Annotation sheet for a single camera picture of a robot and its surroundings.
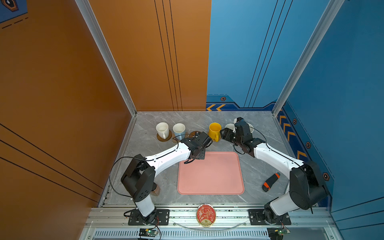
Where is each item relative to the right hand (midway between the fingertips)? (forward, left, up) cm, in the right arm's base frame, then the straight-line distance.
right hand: (222, 132), depth 89 cm
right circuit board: (-47, -24, -16) cm, 55 cm away
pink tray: (-18, +2, -18) cm, 25 cm away
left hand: (-10, +14, -6) cm, 18 cm away
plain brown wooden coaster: (+5, +41, -13) cm, 44 cm away
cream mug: (+6, +38, -4) cm, 39 cm away
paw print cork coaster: (+7, +23, -12) cm, 27 cm away
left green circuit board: (-47, +39, -16) cm, 64 cm away
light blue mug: (+9, +28, -8) cm, 30 cm away
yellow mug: (+6, +4, -6) cm, 9 cm away
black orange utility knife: (-25, -24, -14) cm, 38 cm away
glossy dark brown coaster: (+14, +19, -18) cm, 30 cm away
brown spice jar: (-31, +37, -10) cm, 49 cm away
